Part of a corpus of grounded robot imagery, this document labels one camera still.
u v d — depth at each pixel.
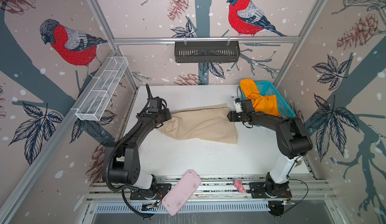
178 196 0.71
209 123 0.96
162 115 0.77
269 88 1.10
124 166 0.43
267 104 1.01
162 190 0.73
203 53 1.07
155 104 0.70
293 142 0.50
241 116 0.86
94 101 0.73
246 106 0.79
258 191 0.73
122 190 0.69
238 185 0.73
